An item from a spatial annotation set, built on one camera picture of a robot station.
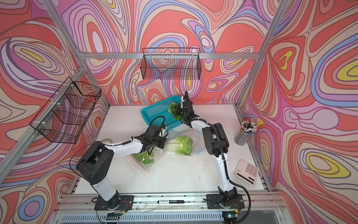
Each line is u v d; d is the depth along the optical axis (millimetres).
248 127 837
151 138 723
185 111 822
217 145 610
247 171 822
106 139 976
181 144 856
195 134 828
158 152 864
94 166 466
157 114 1113
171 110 1021
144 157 819
